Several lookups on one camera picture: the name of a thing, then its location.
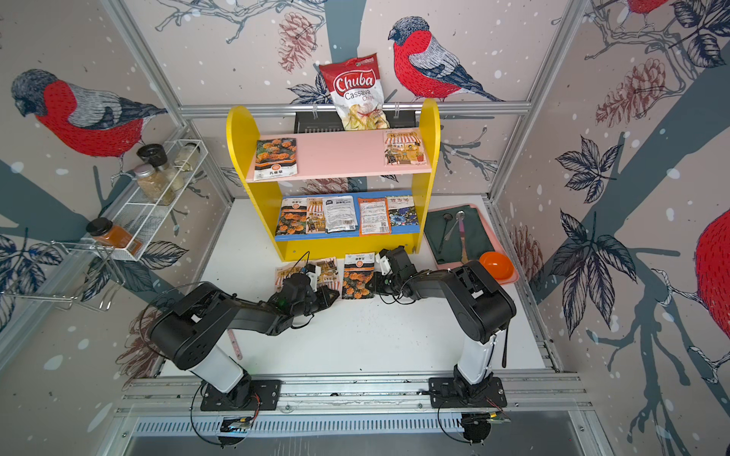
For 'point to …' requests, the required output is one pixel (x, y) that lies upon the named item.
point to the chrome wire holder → (77, 273)
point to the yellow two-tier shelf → (341, 194)
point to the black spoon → (448, 218)
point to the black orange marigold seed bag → (358, 275)
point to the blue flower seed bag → (403, 215)
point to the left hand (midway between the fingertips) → (345, 290)
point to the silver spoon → (460, 215)
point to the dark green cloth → (445, 234)
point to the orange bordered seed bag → (374, 217)
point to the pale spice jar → (187, 157)
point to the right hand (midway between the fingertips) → (365, 285)
